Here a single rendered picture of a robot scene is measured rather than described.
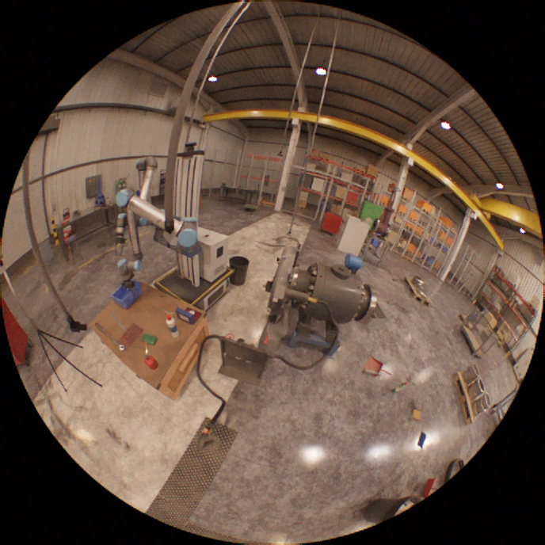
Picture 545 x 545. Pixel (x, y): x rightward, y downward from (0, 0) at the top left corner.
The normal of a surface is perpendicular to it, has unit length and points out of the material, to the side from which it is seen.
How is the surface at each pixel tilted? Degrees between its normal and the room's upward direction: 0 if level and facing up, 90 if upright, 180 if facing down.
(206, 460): 0
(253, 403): 0
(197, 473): 0
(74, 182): 90
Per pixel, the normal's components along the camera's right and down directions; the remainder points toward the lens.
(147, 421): 0.20, -0.83
